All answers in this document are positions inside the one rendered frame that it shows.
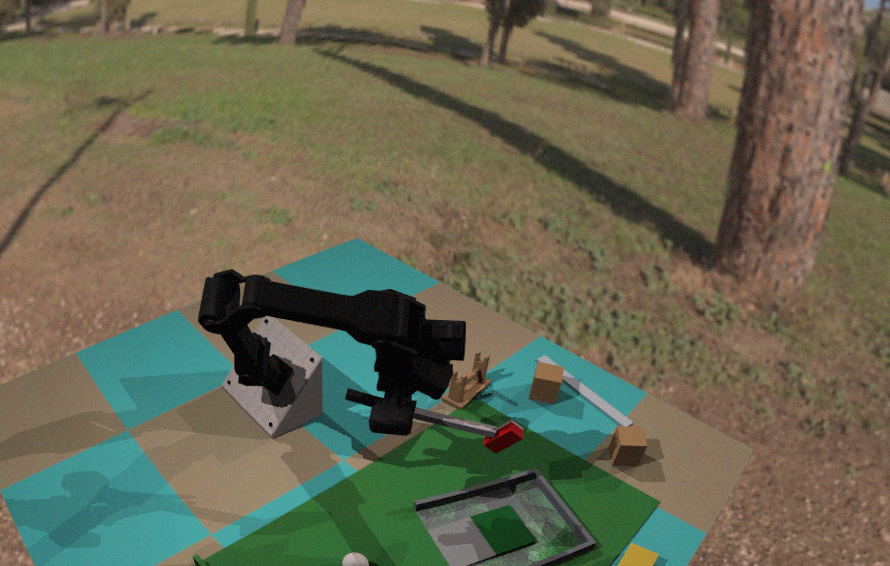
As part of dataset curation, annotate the grey flat bar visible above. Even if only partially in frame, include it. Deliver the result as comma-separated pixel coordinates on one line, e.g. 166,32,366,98
536,355,633,427

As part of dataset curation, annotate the brown cube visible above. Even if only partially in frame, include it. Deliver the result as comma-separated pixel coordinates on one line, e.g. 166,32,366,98
529,362,564,405
608,426,648,467

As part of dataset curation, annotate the red golf putter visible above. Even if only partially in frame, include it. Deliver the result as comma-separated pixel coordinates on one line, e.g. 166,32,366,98
345,388,524,453

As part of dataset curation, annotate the white ball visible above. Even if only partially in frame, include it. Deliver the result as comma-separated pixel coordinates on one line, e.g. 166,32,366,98
342,552,369,566

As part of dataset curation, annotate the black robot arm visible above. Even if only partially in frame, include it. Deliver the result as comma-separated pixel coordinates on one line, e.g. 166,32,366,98
198,269,466,400

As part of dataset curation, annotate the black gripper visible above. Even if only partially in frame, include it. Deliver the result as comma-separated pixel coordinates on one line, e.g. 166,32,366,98
369,357,417,435

